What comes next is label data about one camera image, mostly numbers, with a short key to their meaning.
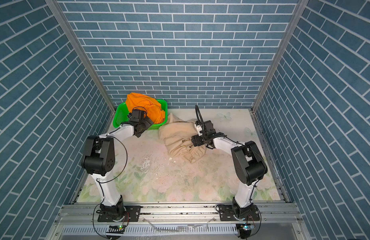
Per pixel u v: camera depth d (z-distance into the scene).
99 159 0.52
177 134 0.99
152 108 1.07
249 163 0.49
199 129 0.88
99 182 0.51
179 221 0.73
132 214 0.74
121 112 1.15
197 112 0.75
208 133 0.76
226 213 0.74
